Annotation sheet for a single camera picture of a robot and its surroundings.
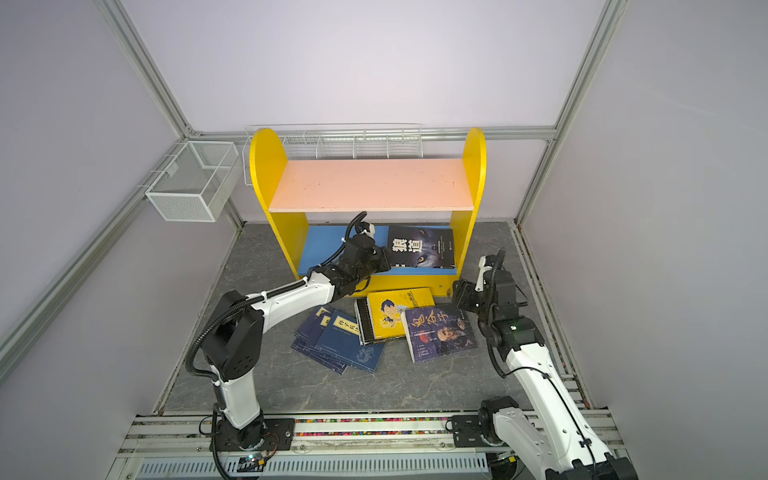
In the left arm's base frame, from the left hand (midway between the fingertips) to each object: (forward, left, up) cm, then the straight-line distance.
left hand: (394, 255), depth 88 cm
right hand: (-14, -18, +2) cm, 23 cm away
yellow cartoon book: (-15, +6, -11) cm, 19 cm away
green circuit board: (-47, +39, -19) cm, 64 cm away
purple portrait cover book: (-19, -11, -13) cm, 26 cm away
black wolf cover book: (+4, -8, -1) cm, 9 cm away
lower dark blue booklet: (-18, +27, -14) cm, 35 cm away
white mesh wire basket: (+27, +63, +9) cm, 69 cm away
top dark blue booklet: (-20, +17, -13) cm, 29 cm away
